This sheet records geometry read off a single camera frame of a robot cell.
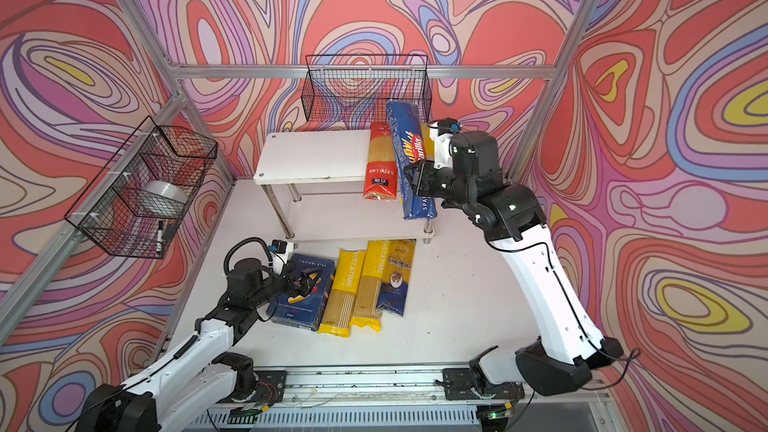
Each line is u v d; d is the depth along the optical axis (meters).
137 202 0.74
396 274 0.91
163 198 0.70
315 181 0.73
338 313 0.84
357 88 0.93
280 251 0.72
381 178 0.68
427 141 0.62
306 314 0.79
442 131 0.52
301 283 0.73
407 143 0.60
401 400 0.72
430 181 0.53
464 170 0.45
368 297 0.86
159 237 0.72
